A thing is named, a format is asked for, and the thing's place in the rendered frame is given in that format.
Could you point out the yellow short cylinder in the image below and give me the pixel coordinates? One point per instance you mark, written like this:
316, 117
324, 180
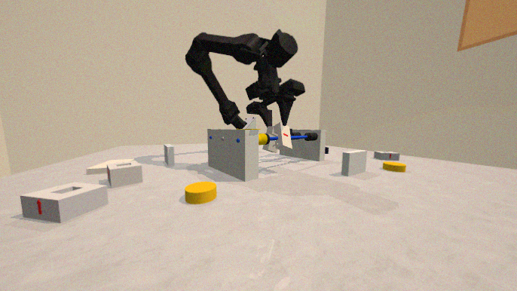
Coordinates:
394, 166
200, 192

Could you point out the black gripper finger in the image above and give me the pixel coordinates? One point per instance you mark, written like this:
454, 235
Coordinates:
285, 105
266, 116

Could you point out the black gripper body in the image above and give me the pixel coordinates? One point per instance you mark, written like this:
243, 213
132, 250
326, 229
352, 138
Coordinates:
289, 88

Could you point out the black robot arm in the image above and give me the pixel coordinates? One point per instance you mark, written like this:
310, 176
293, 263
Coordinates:
246, 49

